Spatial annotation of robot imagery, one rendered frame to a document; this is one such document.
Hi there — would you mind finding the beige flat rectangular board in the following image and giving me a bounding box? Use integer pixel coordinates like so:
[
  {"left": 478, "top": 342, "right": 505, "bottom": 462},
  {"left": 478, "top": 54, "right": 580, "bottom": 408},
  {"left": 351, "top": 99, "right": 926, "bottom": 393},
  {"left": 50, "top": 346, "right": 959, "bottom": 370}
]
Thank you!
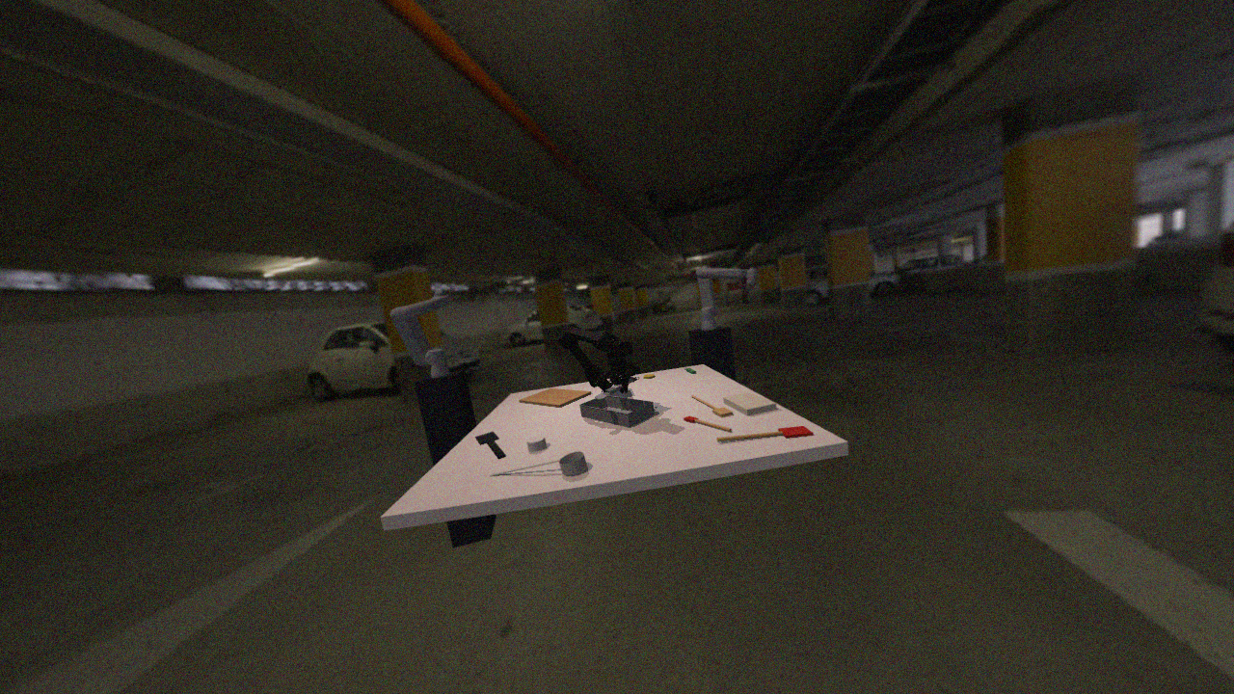
[{"left": 724, "top": 391, "right": 777, "bottom": 416}]

